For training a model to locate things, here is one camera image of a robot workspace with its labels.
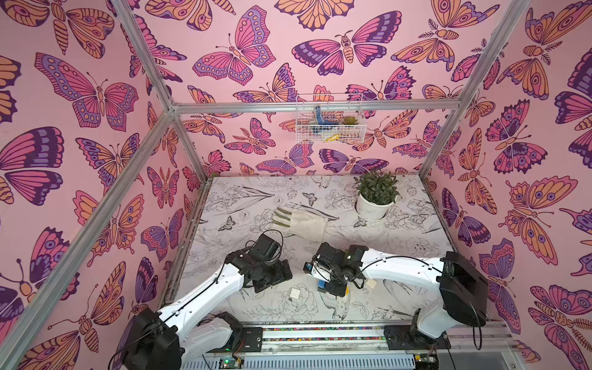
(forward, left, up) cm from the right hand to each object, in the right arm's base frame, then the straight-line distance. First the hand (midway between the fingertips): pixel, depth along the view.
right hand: (330, 281), depth 82 cm
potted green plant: (+31, -19, +14) cm, 39 cm away
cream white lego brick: (+1, -15, -2) cm, 15 cm away
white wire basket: (+57, 0, +30) cm, 64 cm away
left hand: (0, +16, +3) cm, 16 cm away
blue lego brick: (-4, +4, +7) cm, 9 cm away
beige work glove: (+28, +11, -3) cm, 30 cm away
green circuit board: (-24, +32, -5) cm, 41 cm away
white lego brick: (-4, +13, -2) cm, 13 cm away
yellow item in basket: (+43, -1, +30) cm, 53 cm away
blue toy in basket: (+55, +4, +30) cm, 63 cm away
